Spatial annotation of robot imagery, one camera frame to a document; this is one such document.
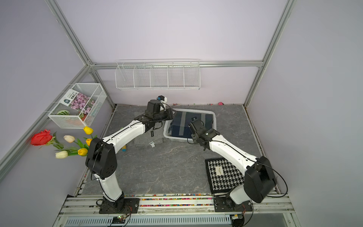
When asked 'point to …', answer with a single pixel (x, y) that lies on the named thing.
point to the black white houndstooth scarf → (223, 175)
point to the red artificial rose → (45, 138)
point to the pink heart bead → (220, 103)
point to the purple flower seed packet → (78, 101)
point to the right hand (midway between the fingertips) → (200, 133)
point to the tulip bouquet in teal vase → (81, 149)
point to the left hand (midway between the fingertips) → (175, 112)
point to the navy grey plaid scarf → (181, 120)
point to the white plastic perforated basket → (168, 125)
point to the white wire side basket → (67, 115)
